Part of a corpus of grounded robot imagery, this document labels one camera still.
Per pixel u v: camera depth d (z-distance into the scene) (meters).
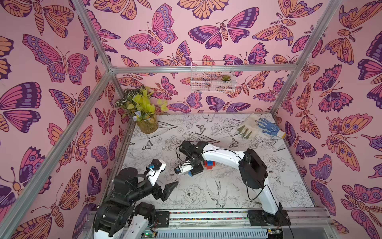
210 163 0.85
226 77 0.92
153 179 0.54
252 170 0.53
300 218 0.76
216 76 0.96
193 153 0.65
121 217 0.42
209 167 0.89
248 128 1.09
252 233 0.70
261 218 0.73
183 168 0.77
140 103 0.94
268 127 1.10
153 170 0.52
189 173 0.80
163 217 0.74
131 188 0.46
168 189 0.53
